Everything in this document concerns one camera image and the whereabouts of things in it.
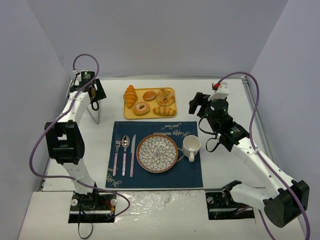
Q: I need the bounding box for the round glazed bun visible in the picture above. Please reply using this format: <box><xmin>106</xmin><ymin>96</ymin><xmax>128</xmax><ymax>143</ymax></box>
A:
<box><xmin>142</xmin><ymin>90</ymin><xmax>157</xmax><ymax>101</ymax></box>

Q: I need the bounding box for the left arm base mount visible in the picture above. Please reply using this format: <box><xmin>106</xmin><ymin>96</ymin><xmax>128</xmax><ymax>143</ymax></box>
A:
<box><xmin>68</xmin><ymin>193</ymin><xmax>117</xmax><ymax>224</ymax></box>

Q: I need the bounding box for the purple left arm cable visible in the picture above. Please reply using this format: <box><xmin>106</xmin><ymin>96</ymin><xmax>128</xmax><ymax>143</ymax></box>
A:
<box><xmin>29</xmin><ymin>54</ymin><xmax>131</xmax><ymax>219</ymax></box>

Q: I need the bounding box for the floral patterned ceramic plate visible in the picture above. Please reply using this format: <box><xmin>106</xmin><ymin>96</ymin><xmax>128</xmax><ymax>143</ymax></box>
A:
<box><xmin>136</xmin><ymin>134</ymin><xmax>179</xmax><ymax>173</ymax></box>

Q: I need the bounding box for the sugared ring donut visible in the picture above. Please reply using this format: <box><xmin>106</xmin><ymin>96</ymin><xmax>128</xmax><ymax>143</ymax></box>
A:
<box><xmin>132</xmin><ymin>101</ymin><xmax>150</xmax><ymax>116</ymax></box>

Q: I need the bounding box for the aluminium frame rail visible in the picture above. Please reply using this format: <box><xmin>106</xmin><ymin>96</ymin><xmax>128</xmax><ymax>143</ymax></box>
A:
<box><xmin>241</xmin><ymin>75</ymin><xmax>278</xmax><ymax>165</ymax></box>

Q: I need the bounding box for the large orange striped croissant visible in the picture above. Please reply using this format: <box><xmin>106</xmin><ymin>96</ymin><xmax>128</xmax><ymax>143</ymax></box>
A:
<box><xmin>123</xmin><ymin>85</ymin><xmax>138</xmax><ymax>109</ymax></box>

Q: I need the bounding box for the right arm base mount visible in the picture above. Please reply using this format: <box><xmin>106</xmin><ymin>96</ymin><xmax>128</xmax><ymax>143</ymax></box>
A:
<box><xmin>205</xmin><ymin>191</ymin><xmax>255</xmax><ymax>221</ymax></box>

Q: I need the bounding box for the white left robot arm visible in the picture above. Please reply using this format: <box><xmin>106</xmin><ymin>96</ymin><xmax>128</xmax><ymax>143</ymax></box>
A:
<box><xmin>44</xmin><ymin>70</ymin><xmax>107</xmax><ymax>202</ymax></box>

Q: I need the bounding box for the yellow plastic tray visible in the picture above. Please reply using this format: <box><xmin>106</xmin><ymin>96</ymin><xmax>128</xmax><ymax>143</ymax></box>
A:
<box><xmin>123</xmin><ymin>87</ymin><xmax>170</xmax><ymax>120</ymax></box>

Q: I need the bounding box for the silver spoon pink handle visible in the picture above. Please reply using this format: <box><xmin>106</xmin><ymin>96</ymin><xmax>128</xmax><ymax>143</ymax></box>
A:
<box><xmin>121</xmin><ymin>135</ymin><xmax>130</xmax><ymax>176</ymax></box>

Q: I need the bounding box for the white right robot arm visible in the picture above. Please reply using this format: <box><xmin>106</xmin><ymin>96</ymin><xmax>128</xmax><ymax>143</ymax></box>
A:
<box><xmin>188</xmin><ymin>92</ymin><xmax>310</xmax><ymax>228</ymax></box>

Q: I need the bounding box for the small striped croissant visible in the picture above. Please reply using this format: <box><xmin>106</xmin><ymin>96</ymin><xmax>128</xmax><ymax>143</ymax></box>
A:
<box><xmin>152</xmin><ymin>105</ymin><xmax>177</xmax><ymax>117</ymax></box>

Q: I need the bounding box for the curled brown croissant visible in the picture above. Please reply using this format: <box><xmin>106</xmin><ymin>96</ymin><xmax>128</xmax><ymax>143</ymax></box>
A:
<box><xmin>156</xmin><ymin>88</ymin><xmax>175</xmax><ymax>106</ymax></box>

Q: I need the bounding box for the blue cloth placemat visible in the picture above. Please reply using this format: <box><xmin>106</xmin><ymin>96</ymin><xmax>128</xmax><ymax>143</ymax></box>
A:
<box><xmin>105</xmin><ymin>121</ymin><xmax>203</xmax><ymax>189</ymax></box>

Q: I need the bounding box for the silver fork pink handle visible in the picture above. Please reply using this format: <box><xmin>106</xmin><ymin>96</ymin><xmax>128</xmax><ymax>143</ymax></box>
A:
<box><xmin>112</xmin><ymin>135</ymin><xmax>121</xmax><ymax>177</ymax></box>

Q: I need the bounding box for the silver knife pink handle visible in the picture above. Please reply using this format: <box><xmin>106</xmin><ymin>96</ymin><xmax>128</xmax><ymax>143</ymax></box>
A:
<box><xmin>129</xmin><ymin>134</ymin><xmax>136</xmax><ymax>178</ymax></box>

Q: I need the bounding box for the white ceramic cup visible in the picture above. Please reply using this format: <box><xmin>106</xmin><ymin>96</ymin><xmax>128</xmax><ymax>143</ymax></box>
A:
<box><xmin>182</xmin><ymin>135</ymin><xmax>201</xmax><ymax>163</ymax></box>

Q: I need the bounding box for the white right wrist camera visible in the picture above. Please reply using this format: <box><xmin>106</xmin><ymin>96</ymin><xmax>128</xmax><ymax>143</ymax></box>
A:
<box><xmin>208</xmin><ymin>82</ymin><xmax>230</xmax><ymax>101</ymax></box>

